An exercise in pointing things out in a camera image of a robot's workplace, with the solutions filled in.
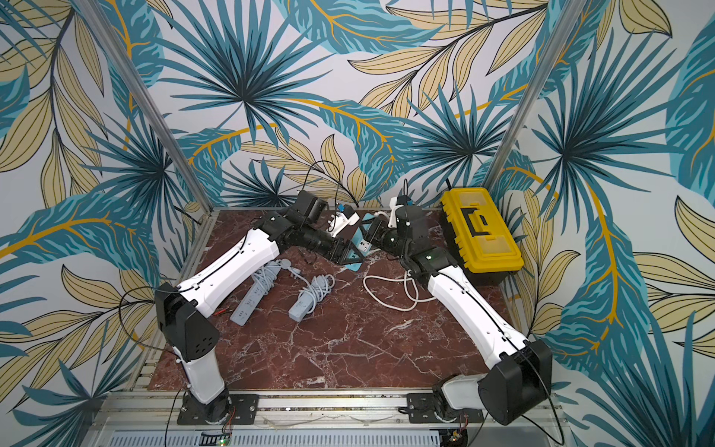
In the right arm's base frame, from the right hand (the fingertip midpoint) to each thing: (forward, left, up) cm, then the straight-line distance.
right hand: (364, 225), depth 75 cm
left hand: (-8, +3, -5) cm, 10 cm away
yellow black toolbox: (+3, -38, -14) cm, 41 cm away
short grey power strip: (-10, +19, -25) cm, 33 cm away
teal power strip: (-5, +1, -2) cm, 6 cm away
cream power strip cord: (0, -15, -28) cm, 32 cm away
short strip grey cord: (-5, +14, -24) cm, 28 cm away
